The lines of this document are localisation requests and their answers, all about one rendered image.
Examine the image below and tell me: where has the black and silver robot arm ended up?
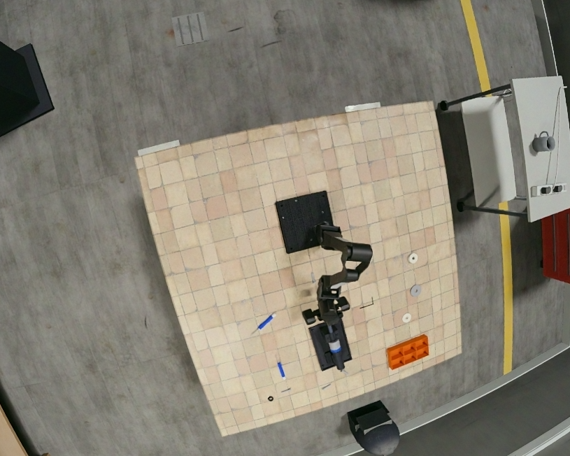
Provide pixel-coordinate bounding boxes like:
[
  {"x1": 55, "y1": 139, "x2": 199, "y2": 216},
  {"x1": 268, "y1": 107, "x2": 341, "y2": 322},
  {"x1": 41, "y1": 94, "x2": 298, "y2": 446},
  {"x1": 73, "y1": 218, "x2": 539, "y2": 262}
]
[{"x1": 313, "y1": 221, "x2": 373, "y2": 326}]

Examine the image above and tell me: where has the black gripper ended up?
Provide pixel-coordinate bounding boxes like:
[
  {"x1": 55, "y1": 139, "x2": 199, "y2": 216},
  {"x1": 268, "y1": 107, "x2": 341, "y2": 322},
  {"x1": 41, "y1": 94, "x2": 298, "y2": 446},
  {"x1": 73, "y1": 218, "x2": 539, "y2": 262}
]
[{"x1": 302, "y1": 296, "x2": 350, "y2": 325}]

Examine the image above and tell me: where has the orange divided tray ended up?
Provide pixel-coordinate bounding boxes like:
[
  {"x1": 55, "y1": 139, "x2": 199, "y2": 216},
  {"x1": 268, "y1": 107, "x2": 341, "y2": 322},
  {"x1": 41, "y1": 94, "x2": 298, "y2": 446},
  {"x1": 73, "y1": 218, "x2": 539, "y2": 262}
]
[{"x1": 387, "y1": 334, "x2": 429, "y2": 370}]

